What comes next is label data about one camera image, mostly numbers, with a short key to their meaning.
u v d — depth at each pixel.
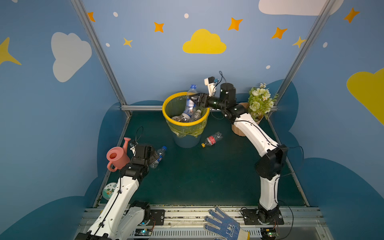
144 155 0.60
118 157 0.83
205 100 0.68
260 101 0.90
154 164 0.91
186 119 0.88
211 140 1.00
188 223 0.73
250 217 0.74
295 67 0.92
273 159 0.49
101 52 0.84
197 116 0.96
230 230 0.70
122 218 0.56
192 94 0.74
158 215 0.75
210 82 0.69
